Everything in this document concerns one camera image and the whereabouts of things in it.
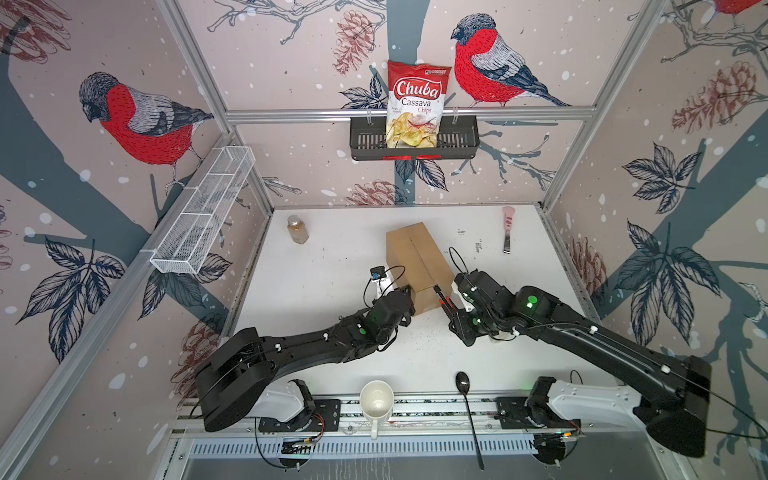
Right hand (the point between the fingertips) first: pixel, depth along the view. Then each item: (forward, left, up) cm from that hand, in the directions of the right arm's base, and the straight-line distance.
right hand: (449, 332), depth 73 cm
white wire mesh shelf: (+12, +65, +18) cm, 69 cm away
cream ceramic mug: (-14, +18, -14) cm, 27 cm away
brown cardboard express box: (+21, +9, +2) cm, 23 cm away
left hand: (+11, +9, +1) cm, 14 cm away
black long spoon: (-8, -5, -14) cm, 17 cm away
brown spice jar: (+38, +51, -4) cm, 63 cm away
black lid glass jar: (-5, -9, +10) cm, 15 cm away
